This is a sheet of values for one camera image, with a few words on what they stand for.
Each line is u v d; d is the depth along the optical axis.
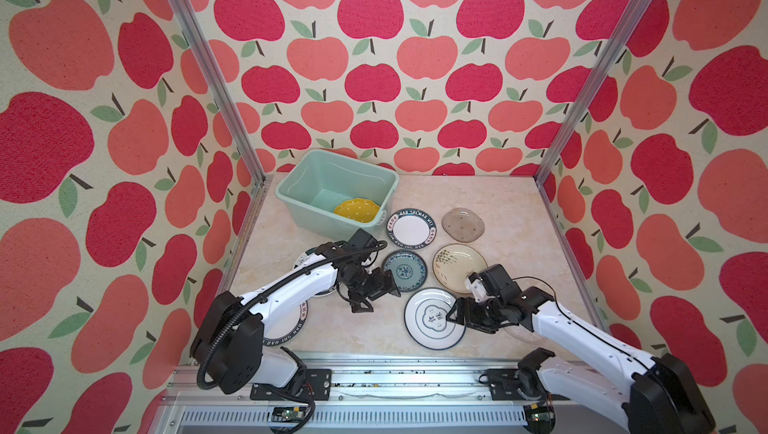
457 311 0.76
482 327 0.73
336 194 1.15
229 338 0.42
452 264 0.96
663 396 0.40
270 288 0.48
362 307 0.76
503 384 0.73
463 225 1.06
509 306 0.62
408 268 0.96
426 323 0.84
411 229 1.05
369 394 0.73
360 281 0.69
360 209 1.11
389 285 0.72
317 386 0.75
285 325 0.81
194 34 0.80
